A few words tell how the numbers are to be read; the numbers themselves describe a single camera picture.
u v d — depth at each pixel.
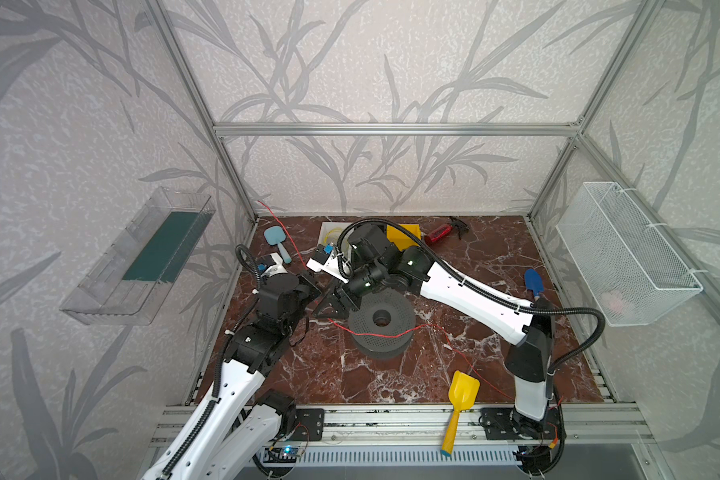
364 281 0.59
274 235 1.17
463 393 0.78
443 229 1.12
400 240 1.12
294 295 0.53
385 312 0.87
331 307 0.58
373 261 0.54
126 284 0.64
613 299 0.73
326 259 0.58
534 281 1.02
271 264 0.62
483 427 0.74
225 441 0.53
